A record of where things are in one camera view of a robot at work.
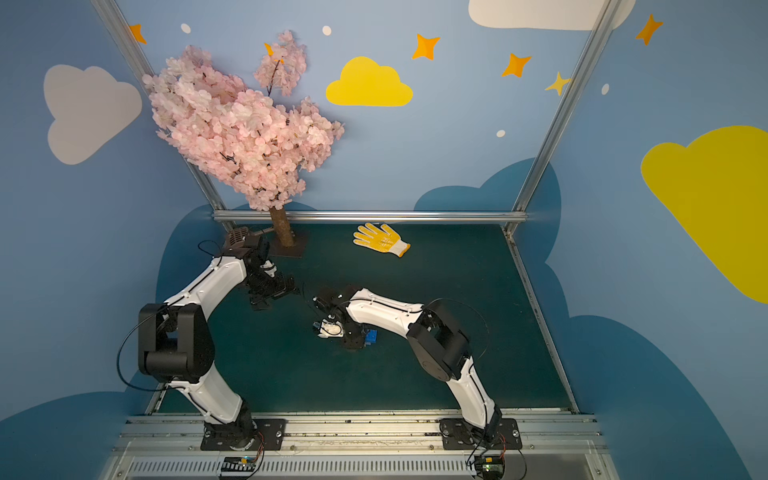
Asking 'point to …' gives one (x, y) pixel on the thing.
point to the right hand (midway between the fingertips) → (361, 332)
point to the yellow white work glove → (382, 239)
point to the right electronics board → (489, 467)
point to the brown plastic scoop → (236, 235)
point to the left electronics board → (238, 463)
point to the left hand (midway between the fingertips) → (286, 294)
